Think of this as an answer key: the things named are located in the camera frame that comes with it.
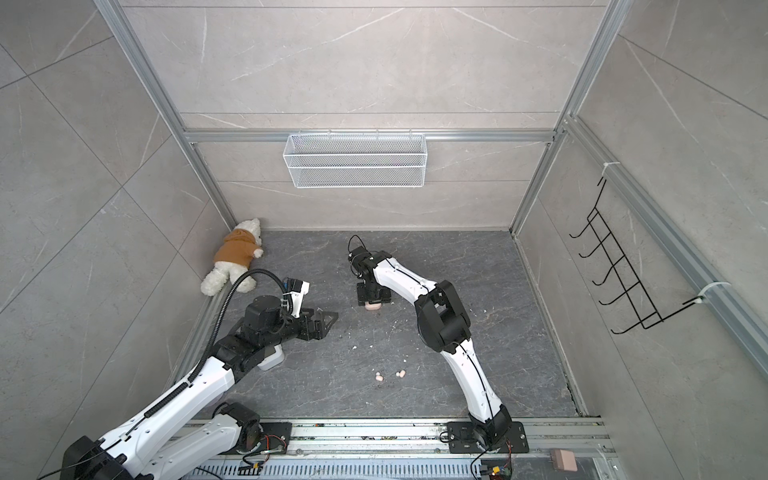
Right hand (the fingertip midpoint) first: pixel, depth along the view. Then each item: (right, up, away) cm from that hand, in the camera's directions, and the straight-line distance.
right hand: (371, 299), depth 99 cm
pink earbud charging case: (+1, -1, -6) cm, 6 cm away
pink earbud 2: (+10, -19, -15) cm, 26 cm away
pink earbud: (+3, -20, -16) cm, 25 cm away
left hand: (-11, +1, -21) cm, 23 cm away
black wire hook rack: (+60, +6, -35) cm, 70 cm away
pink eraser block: (+47, -33, -30) cm, 65 cm away
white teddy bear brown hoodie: (-48, +14, +4) cm, 50 cm away
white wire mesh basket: (-6, +47, +2) cm, 48 cm away
